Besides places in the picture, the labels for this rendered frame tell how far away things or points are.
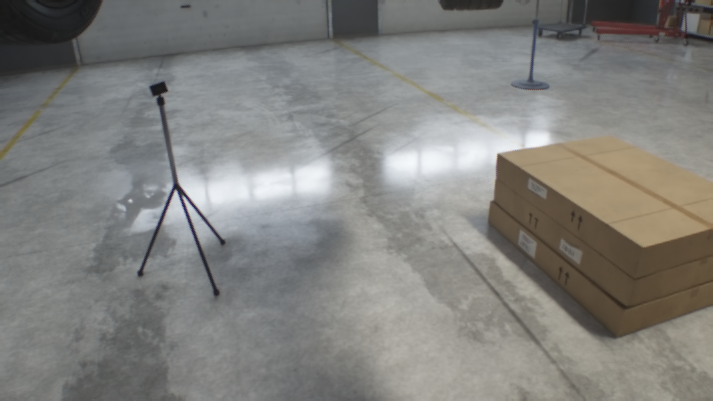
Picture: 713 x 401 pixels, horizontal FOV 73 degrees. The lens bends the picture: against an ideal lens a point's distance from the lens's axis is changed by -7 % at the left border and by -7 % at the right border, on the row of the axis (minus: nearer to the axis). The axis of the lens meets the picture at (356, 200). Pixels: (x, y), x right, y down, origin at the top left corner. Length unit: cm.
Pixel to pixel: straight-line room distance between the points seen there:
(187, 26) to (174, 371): 760
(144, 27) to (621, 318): 834
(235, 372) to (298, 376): 26
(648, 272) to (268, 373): 158
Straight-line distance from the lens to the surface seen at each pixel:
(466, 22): 1070
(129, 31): 937
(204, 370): 224
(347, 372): 213
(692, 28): 1134
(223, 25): 935
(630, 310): 241
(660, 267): 239
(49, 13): 200
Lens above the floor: 151
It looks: 27 degrees down
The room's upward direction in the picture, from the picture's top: 2 degrees counter-clockwise
